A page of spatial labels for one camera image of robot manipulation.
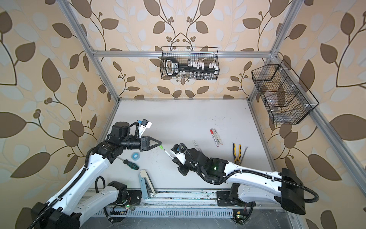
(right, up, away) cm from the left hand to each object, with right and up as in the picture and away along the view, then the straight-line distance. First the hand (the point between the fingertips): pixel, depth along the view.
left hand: (160, 143), depth 68 cm
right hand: (+6, -9, +3) cm, 12 cm away
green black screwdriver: (-21, -16, +16) cm, 31 cm away
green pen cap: (0, -2, +1) cm, 3 cm away
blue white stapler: (-8, -26, +7) cm, 28 cm away
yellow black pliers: (+43, -14, +19) cm, 49 cm away
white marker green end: (+3, -6, +2) cm, 7 cm away
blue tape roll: (-20, -13, +21) cm, 32 cm away
